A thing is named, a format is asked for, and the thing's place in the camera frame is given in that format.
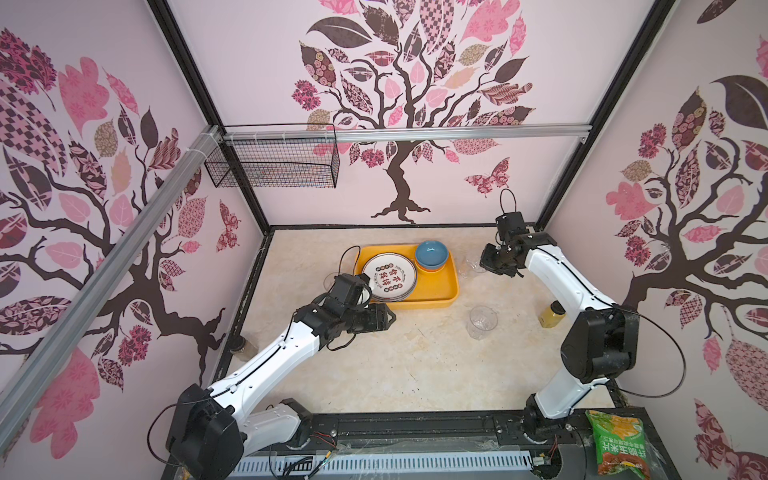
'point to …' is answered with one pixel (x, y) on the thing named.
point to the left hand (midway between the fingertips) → (386, 324)
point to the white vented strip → (362, 465)
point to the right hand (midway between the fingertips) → (485, 260)
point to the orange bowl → (431, 270)
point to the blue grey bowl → (431, 254)
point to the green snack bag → (622, 442)
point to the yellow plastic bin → (431, 289)
